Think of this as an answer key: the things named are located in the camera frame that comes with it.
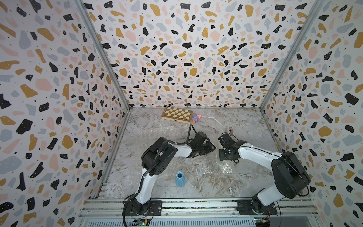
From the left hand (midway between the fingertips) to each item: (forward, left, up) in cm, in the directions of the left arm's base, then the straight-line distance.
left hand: (218, 148), depth 92 cm
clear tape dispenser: (+15, -11, 0) cm, 19 cm away
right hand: (-4, -4, -3) cm, 6 cm away
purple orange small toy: (+26, +14, -1) cm, 30 cm away
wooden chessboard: (+32, +28, -2) cm, 42 cm away
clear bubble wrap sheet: (-14, +9, -4) cm, 17 cm away
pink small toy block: (+30, +10, -2) cm, 32 cm away
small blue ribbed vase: (-22, +24, +4) cm, 33 cm away
